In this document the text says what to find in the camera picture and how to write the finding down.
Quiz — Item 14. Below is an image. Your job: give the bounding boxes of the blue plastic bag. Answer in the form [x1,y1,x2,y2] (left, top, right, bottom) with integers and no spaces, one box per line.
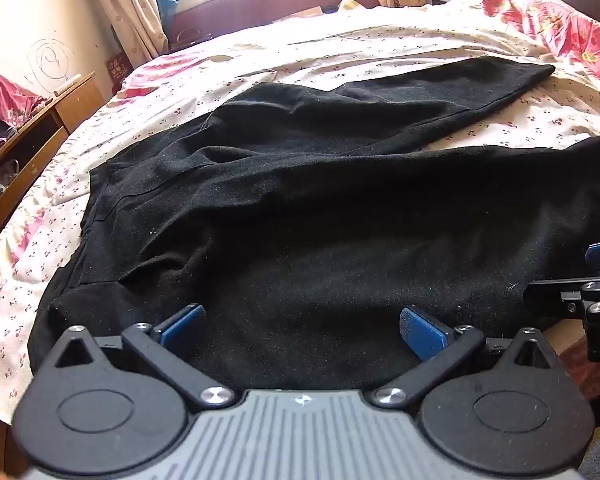
[155,0,182,28]

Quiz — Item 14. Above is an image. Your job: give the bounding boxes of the cherry print bedsheet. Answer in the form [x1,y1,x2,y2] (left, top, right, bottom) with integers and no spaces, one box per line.
[0,7,600,426]

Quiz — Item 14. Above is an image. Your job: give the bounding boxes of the wooden cabinet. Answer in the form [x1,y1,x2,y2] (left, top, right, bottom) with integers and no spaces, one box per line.
[0,72,106,261]

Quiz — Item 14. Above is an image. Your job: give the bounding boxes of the black pants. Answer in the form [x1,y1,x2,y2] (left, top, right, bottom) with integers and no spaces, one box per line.
[27,56,600,391]

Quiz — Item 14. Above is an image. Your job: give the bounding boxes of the dark red patterned box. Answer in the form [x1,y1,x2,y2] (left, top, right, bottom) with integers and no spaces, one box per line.
[105,52,131,81]

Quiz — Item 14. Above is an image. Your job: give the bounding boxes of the maroon headboard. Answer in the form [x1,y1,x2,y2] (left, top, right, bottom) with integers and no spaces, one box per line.
[167,0,386,53]

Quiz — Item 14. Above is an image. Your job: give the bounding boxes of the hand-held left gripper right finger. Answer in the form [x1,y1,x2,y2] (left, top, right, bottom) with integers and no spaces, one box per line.
[371,306,557,411]

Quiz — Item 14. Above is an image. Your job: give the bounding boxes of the papers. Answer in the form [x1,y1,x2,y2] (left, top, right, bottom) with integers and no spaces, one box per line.
[279,5,327,19]

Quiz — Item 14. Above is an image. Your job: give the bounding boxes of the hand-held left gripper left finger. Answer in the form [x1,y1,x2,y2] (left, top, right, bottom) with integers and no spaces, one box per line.
[44,304,237,411]

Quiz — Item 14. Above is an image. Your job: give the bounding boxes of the white paper roll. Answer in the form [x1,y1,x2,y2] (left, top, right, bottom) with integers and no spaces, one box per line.
[52,72,96,97]

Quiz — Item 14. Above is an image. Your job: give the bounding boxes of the pink floral cream quilt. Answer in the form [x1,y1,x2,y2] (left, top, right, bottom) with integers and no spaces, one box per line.
[115,0,600,106]

